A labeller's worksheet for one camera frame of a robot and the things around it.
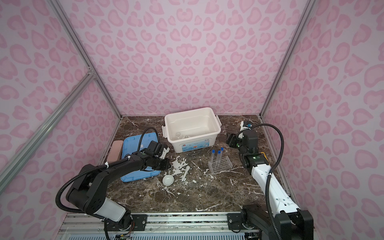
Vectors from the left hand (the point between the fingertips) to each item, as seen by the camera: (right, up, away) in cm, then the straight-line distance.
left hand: (171, 163), depth 89 cm
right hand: (+35, +19, -9) cm, 40 cm away
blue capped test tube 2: (+28, +3, +1) cm, 28 cm away
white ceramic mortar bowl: (-1, -9, -3) cm, 9 cm away
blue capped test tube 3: (+32, +6, +12) cm, 35 cm away
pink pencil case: (-38, +6, +9) cm, 40 cm away
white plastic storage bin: (+11, +20, +22) cm, 31 cm away
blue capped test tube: (+26, +5, +12) cm, 29 cm away
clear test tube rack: (+30, -1, +3) cm, 31 cm away
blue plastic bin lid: (-31, +9, +14) cm, 35 cm away
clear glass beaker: (+8, +16, +7) cm, 19 cm away
